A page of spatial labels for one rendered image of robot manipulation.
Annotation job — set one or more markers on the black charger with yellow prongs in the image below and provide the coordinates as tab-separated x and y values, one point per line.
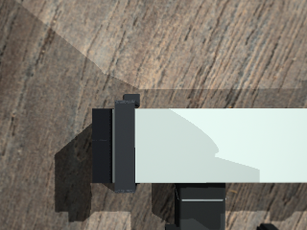
200	206

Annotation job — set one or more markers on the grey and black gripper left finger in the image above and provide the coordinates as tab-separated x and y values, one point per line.
171	227

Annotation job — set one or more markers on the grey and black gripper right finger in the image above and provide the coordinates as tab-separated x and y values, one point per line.
266	226

